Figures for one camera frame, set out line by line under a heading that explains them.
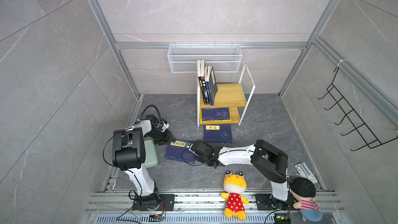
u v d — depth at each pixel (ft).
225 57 3.29
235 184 2.39
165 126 2.99
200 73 2.40
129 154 1.63
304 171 2.68
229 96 3.07
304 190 2.30
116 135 1.61
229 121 3.23
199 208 2.39
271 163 1.58
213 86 2.89
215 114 3.22
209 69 2.61
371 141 1.90
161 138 2.73
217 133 3.23
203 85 2.50
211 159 2.06
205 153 2.25
